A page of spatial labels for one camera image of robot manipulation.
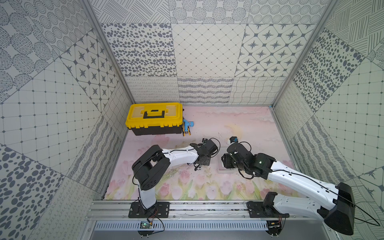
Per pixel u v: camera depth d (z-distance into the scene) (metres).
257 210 0.73
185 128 1.04
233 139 0.69
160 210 0.74
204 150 0.70
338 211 0.38
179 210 0.76
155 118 0.91
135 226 0.70
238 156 0.56
